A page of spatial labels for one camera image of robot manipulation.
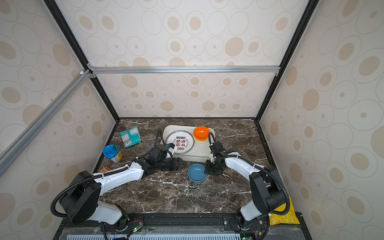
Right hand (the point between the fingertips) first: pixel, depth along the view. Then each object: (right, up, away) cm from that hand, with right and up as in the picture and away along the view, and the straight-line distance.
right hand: (206, 172), depth 88 cm
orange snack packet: (-61, +1, +2) cm, 61 cm away
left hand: (-11, +6, -7) cm, 14 cm away
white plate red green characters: (-15, +18, +17) cm, 29 cm away
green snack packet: (-53, +20, +18) cm, 59 cm away
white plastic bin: (-3, +11, +12) cm, 17 cm away
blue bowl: (-6, -1, +1) cm, 6 cm away
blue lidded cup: (-57, +11, +1) cm, 58 cm away
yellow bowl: (-3, +17, +12) cm, 22 cm away
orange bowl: (-2, +23, +13) cm, 26 cm away
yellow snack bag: (+39, -19, -15) cm, 46 cm away
